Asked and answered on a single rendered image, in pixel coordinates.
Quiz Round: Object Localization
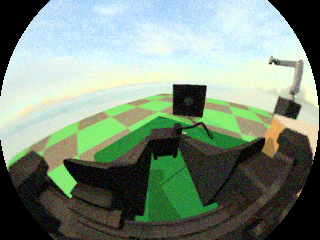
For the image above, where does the green circuit board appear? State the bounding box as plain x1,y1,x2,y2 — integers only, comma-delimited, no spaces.
93,116,249,223

